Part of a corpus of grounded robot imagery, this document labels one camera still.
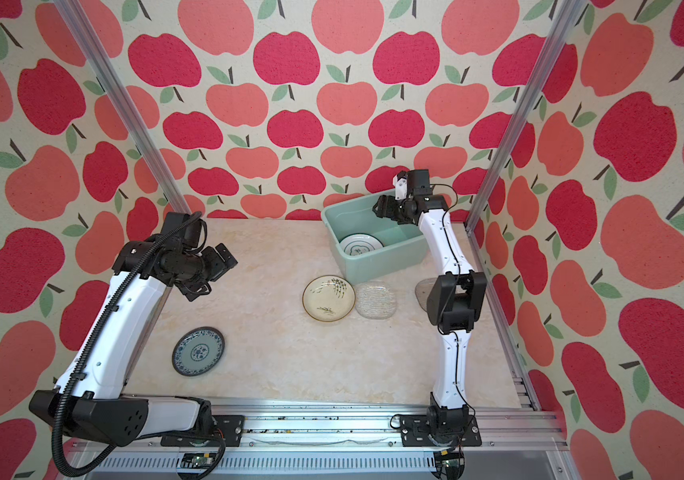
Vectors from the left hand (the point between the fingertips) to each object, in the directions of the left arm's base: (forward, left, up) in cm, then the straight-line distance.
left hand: (230, 273), depth 74 cm
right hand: (+27, -44, -2) cm, 51 cm away
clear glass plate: (+7, -40, -26) cm, 48 cm away
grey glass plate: (+11, -56, -26) cm, 63 cm away
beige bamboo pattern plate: (+8, -24, -26) cm, 36 cm away
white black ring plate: (+30, -34, -23) cm, 51 cm away
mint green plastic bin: (+16, -48, -8) cm, 51 cm away
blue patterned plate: (-9, +15, -27) cm, 32 cm away
